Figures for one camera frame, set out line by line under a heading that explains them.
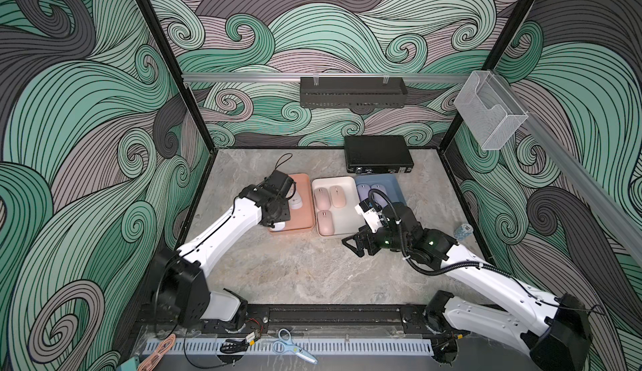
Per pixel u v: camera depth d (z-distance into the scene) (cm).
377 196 57
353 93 96
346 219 92
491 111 79
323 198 98
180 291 40
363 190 101
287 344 70
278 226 80
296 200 98
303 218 98
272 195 59
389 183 107
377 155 110
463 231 86
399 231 56
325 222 92
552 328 38
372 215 66
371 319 74
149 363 65
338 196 101
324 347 70
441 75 95
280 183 64
